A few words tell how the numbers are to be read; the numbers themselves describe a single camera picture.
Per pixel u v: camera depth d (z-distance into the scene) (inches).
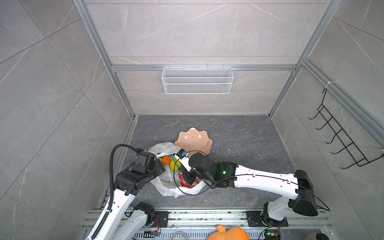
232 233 25.2
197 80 39.7
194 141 40.1
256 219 29.4
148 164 21.3
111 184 17.8
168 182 33.0
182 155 22.8
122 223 21.7
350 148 25.0
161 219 28.9
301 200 15.3
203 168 19.4
